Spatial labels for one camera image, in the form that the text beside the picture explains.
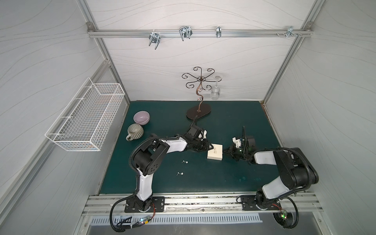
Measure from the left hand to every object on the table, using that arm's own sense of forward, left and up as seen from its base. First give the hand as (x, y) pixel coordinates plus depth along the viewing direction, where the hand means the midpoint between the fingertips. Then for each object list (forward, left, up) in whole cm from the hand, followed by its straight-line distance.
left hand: (213, 149), depth 89 cm
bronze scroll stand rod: (+35, +9, +27) cm, 45 cm away
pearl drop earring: (-6, +18, -4) cm, 19 cm away
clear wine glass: (+33, -2, +19) cm, 38 cm away
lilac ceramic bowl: (+25, +51, -1) cm, 57 cm away
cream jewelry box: (-2, -2, -1) cm, 3 cm away
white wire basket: (-2, +65, +27) cm, 70 cm away
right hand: (+1, -6, -3) cm, 7 cm away
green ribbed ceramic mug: (+14, +53, -2) cm, 55 cm away
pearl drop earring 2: (-13, +19, -4) cm, 23 cm away
